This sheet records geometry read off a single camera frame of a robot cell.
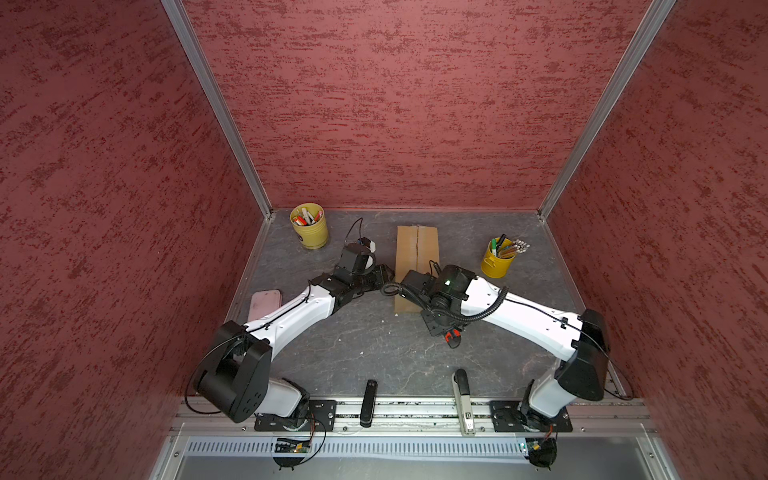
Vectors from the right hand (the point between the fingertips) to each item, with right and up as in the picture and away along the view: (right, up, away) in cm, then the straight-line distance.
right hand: (445, 329), depth 74 cm
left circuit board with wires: (-40, -29, -1) cm, 50 cm away
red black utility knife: (+1, -1, -4) cm, 4 cm away
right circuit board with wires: (+23, -29, -3) cm, 37 cm away
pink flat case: (-55, +3, +18) cm, 58 cm away
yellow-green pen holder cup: (-42, +28, +27) cm, 58 cm away
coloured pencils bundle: (+25, +21, +13) cm, 35 cm away
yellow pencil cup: (+22, +17, +23) cm, 36 cm away
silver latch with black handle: (+5, -15, +2) cm, 16 cm away
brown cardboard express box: (-6, +21, +15) cm, 26 cm away
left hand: (-14, +11, +11) cm, 21 cm away
